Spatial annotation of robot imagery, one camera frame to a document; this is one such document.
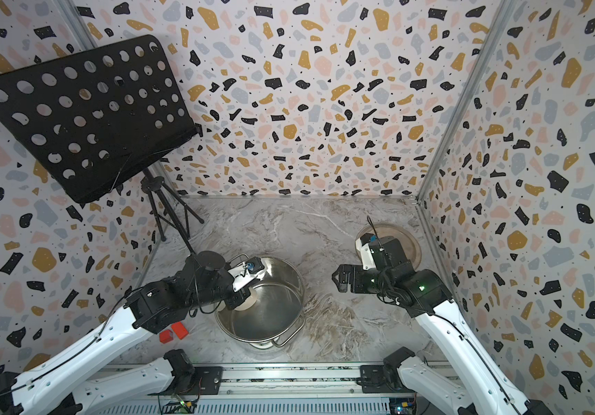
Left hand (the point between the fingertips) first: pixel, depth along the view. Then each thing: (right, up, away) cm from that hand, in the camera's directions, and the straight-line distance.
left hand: (258, 276), depth 69 cm
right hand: (+23, 0, +1) cm, 23 cm away
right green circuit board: (+40, -37, +3) cm, 54 cm away
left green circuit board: (-23, -37, +3) cm, 44 cm away
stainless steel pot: (+2, -18, +22) cm, 28 cm away
